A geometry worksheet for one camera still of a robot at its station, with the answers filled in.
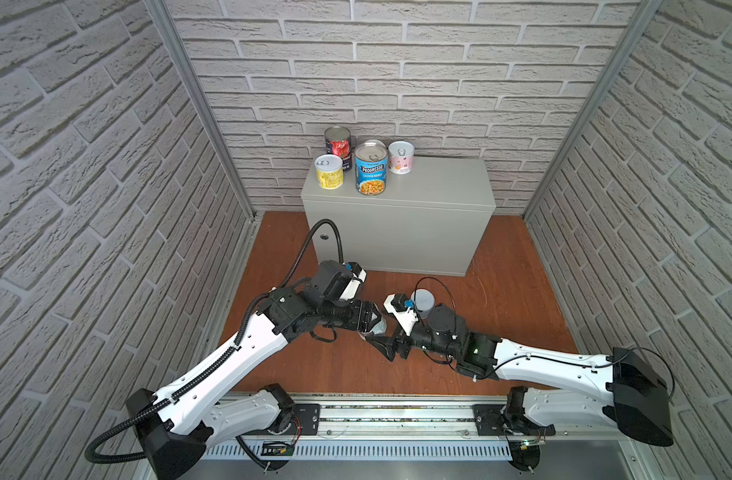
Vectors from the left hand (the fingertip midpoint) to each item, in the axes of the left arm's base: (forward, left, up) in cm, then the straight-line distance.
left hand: (372, 312), depth 69 cm
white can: (-3, -1, -1) cm, 4 cm away
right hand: (-2, -1, -3) cm, 3 cm away
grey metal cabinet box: (+25, -19, +6) cm, 32 cm away
